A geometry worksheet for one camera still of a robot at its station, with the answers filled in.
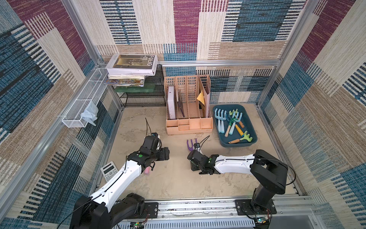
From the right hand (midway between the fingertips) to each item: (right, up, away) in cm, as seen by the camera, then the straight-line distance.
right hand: (193, 161), depth 89 cm
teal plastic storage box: (+40, +25, +16) cm, 50 cm away
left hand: (-18, +8, -5) cm, 20 cm away
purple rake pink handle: (-21, +5, -28) cm, 36 cm away
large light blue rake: (+29, +20, +14) cm, 38 cm away
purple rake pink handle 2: (-2, +7, +5) cm, 9 cm away
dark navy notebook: (-8, +38, +23) cm, 45 cm away
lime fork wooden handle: (+30, +30, +22) cm, 48 cm away
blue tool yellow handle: (+34, +16, +11) cm, 39 cm away
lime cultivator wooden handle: (+37, +14, +10) cm, 41 cm away
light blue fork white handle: (+22, +27, +22) cm, 41 cm away
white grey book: (-14, +39, +6) cm, 42 cm away
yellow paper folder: (+5, +39, 0) cm, 40 cm away
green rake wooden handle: (+29, +25, +17) cm, 42 cm away
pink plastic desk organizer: (-2, +39, +36) cm, 53 cm away
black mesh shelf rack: (-36, +42, +30) cm, 63 cm away
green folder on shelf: (-30, +48, +10) cm, 58 cm away
